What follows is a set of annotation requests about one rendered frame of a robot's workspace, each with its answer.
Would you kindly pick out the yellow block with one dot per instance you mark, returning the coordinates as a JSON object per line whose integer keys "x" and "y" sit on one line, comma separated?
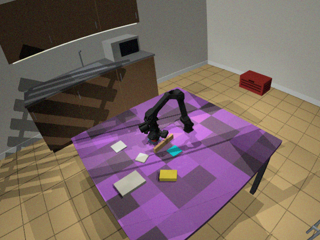
{"x": 168, "y": 175}

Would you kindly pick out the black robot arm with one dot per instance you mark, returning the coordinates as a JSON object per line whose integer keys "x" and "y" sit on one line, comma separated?
{"x": 150, "y": 118}

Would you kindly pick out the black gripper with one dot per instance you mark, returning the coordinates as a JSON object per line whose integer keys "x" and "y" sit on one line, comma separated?
{"x": 162, "y": 134}

